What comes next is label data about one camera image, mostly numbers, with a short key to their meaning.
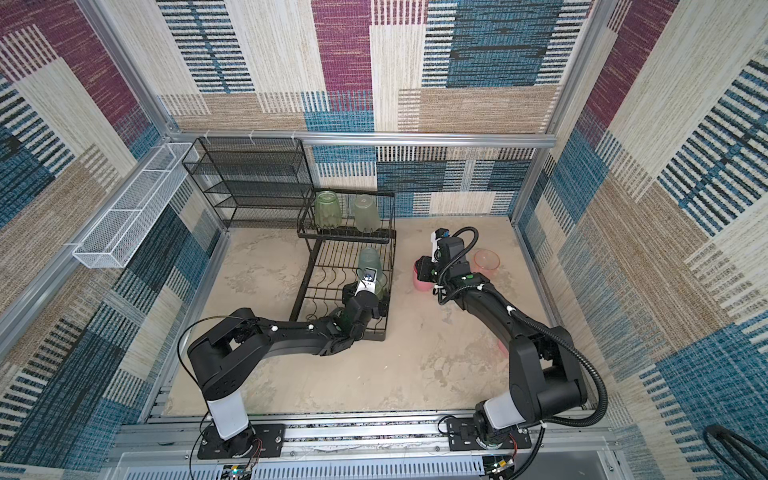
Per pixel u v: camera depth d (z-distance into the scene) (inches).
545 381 17.1
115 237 28.1
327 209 34.5
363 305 26.9
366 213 35.0
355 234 35.9
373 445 28.8
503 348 20.1
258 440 28.7
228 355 19.1
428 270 31.3
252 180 43.2
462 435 29.1
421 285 39.0
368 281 30.3
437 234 31.7
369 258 37.0
